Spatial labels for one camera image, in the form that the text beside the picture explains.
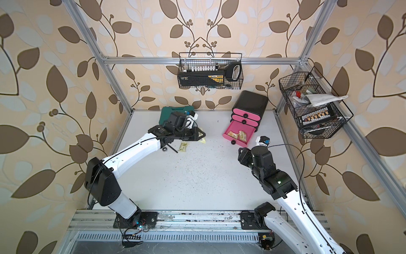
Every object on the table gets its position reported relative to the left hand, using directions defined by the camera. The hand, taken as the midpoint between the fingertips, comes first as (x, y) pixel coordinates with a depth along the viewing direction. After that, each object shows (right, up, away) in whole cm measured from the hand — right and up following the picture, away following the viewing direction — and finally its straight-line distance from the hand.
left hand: (207, 134), depth 77 cm
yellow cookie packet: (-2, -3, 0) cm, 3 cm away
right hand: (+17, -8, -4) cm, 19 cm away
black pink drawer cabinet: (+25, +15, +20) cm, 35 cm away
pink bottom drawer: (+19, +4, +31) cm, 36 cm away
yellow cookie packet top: (-15, -9, +21) cm, 28 cm away
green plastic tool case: (-31, +15, +39) cm, 52 cm away
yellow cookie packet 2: (+23, -2, +24) cm, 33 cm away
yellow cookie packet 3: (+18, -2, +27) cm, 32 cm away
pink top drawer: (+25, +12, +20) cm, 34 cm away
